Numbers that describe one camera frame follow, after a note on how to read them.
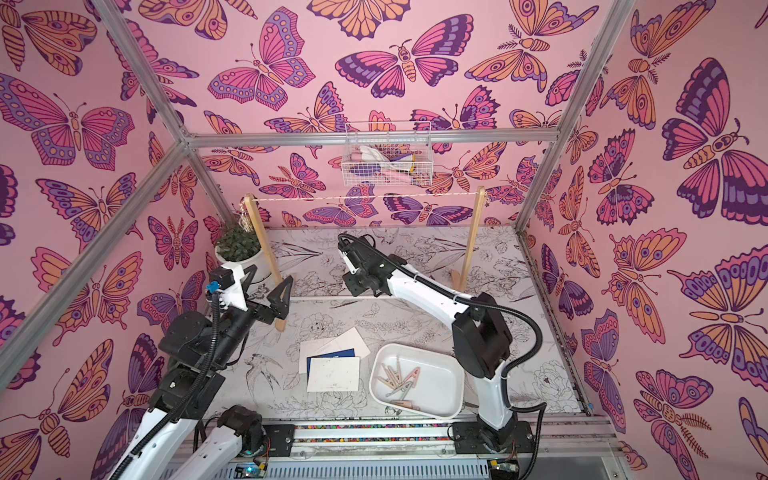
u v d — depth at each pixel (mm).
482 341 490
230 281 518
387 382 816
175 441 459
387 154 908
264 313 559
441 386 821
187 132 920
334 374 853
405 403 774
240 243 947
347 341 900
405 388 813
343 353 878
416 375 834
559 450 721
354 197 1134
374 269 661
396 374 833
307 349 901
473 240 1172
